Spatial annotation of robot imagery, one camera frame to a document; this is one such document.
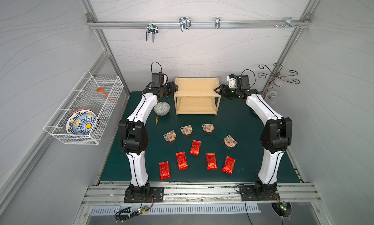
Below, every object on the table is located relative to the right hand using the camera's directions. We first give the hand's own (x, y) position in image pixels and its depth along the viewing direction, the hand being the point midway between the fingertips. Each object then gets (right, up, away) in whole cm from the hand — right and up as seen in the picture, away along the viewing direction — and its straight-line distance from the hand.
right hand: (218, 89), depth 92 cm
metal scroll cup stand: (+35, +8, -4) cm, 36 cm away
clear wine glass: (+32, +2, -12) cm, 34 cm away
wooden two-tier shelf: (-14, -4, -1) cm, 15 cm away
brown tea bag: (-32, -31, +3) cm, 44 cm away
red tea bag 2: (-32, -46, -12) cm, 58 cm away
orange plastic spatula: (-67, -2, -14) cm, 68 cm away
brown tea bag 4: (+7, -34, +1) cm, 35 cm away
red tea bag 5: (+4, -45, -11) cm, 46 cm away
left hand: (-27, +1, -1) cm, 27 cm away
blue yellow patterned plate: (-66, -17, -31) cm, 75 cm away
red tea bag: (-15, -36, -4) cm, 39 cm away
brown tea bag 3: (-6, -26, +7) cm, 27 cm away
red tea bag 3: (-23, -43, -8) cm, 49 cm away
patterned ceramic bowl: (-40, -13, +16) cm, 45 cm away
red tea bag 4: (-6, -43, -10) cm, 44 cm away
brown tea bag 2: (-20, -27, +6) cm, 34 cm away
